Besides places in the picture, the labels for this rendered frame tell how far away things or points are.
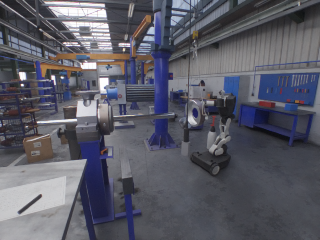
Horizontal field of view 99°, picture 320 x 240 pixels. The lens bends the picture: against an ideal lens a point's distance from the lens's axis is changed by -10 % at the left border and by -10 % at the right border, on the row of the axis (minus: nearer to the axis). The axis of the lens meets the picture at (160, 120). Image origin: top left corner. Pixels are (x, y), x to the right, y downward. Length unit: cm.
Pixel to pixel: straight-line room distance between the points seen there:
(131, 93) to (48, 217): 469
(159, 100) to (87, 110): 207
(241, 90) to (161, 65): 391
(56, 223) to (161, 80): 303
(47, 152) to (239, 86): 620
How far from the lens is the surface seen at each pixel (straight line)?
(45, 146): 379
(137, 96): 533
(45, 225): 97
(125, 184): 116
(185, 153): 131
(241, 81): 651
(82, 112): 169
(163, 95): 344
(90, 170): 174
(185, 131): 124
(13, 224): 106
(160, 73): 344
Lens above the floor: 150
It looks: 14 degrees down
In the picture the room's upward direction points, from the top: straight up
